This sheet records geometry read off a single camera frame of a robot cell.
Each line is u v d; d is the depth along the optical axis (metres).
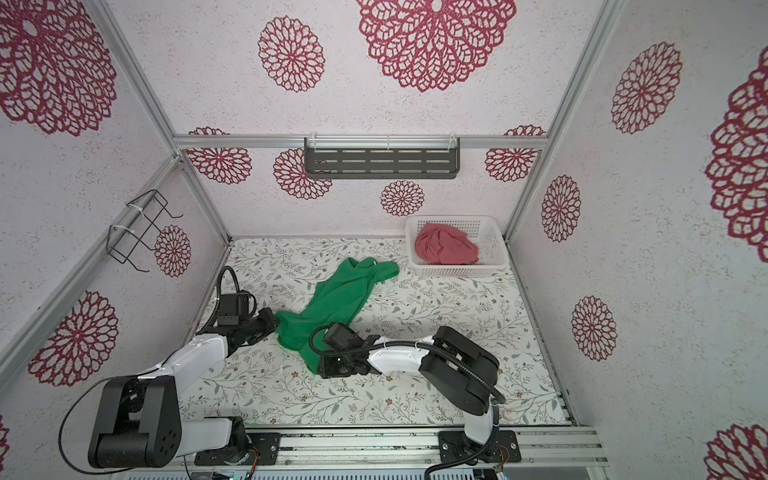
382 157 0.95
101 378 0.42
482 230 1.16
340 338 0.68
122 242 0.73
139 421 0.42
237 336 0.66
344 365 0.73
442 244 1.10
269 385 0.84
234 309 0.70
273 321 0.81
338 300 1.01
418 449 0.76
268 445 0.73
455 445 0.75
